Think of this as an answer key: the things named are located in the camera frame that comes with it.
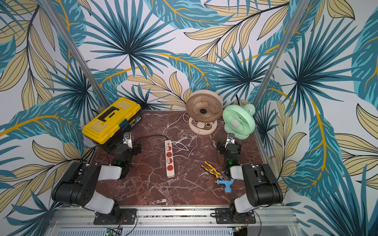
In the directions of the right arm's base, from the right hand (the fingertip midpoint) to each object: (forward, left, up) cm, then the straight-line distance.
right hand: (229, 140), depth 92 cm
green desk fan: (+3, -3, +16) cm, 16 cm away
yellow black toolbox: (+5, +73, +9) cm, 73 cm away
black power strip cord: (+10, +58, -8) cm, 59 cm away
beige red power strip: (-10, +37, -5) cm, 39 cm away
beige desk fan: (+15, +16, +15) cm, 26 cm away
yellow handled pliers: (-19, +9, -8) cm, 22 cm away
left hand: (+1, +62, -1) cm, 62 cm away
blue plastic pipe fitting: (-24, +4, -7) cm, 26 cm away
